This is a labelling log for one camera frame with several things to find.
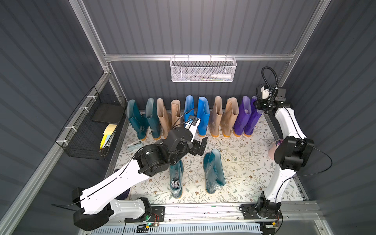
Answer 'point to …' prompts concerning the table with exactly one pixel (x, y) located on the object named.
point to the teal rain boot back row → (152, 116)
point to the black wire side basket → (82, 136)
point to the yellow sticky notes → (107, 133)
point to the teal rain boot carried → (139, 121)
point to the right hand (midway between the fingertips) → (258, 101)
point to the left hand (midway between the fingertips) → (199, 136)
